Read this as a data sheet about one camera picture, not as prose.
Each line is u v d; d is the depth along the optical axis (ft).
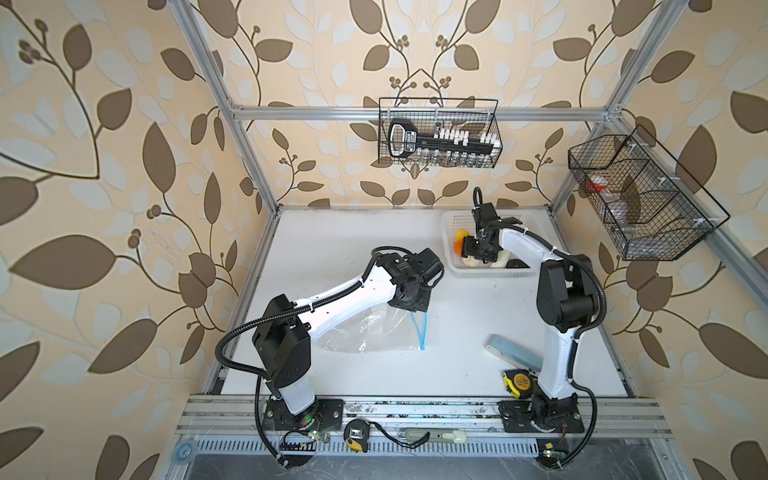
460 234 3.51
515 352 2.72
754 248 1.84
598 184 2.65
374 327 2.83
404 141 2.77
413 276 1.86
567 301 1.78
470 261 3.15
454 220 3.55
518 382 2.52
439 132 2.69
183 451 2.28
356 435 2.27
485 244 2.53
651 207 2.40
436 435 2.33
